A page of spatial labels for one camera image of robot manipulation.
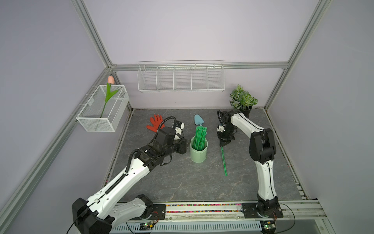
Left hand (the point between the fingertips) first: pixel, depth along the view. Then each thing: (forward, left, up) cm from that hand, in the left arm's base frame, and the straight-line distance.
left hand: (186, 141), depth 73 cm
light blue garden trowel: (+33, -10, -23) cm, 42 cm away
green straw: (-3, -22, -22) cm, 32 cm away
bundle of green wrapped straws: (+6, -8, -7) cm, 12 cm away
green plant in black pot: (+26, -36, +2) cm, 44 cm away
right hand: (+9, -23, -20) cm, 32 cm away
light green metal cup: (-1, -6, -16) cm, 17 cm away
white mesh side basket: (+18, +43, +7) cm, 47 cm away
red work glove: (+34, +23, -24) cm, 47 cm away
